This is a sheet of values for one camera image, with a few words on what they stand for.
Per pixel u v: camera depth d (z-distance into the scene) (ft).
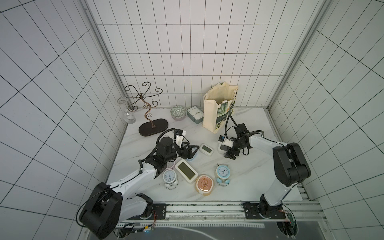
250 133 2.45
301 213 2.39
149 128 3.44
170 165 2.83
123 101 2.59
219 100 3.52
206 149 3.03
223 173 2.68
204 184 2.60
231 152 2.72
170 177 2.62
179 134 2.33
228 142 2.79
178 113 3.64
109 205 1.31
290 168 1.57
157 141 2.03
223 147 3.00
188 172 2.68
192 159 2.34
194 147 2.43
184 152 2.31
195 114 3.72
